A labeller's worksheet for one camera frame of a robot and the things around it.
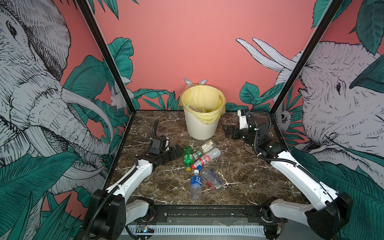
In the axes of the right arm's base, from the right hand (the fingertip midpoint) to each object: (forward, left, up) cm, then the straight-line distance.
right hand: (228, 122), depth 74 cm
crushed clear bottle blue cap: (-18, +7, -31) cm, 36 cm away
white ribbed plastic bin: (+9, +15, -17) cm, 25 cm away
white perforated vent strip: (-43, +14, -30) cm, 54 cm away
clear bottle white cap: (+22, +18, -12) cm, 31 cm away
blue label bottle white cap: (-22, +16, -29) cm, 40 cm away
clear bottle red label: (-5, +7, -25) cm, 27 cm away
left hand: (-6, +27, -18) cm, 33 cm away
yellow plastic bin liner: (+30, +9, -15) cm, 35 cm away
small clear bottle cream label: (+1, +9, -24) cm, 26 cm away
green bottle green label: (-7, +21, -24) cm, 33 cm away
